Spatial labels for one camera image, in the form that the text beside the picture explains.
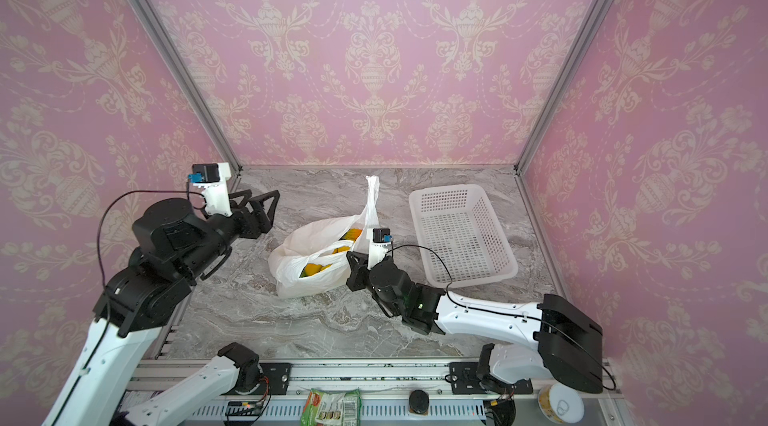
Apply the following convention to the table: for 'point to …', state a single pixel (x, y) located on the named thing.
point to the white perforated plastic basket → (459, 224)
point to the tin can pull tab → (560, 403)
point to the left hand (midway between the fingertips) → (269, 195)
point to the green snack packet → (332, 408)
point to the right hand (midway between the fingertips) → (347, 255)
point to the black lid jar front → (418, 402)
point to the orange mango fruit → (312, 269)
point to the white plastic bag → (311, 257)
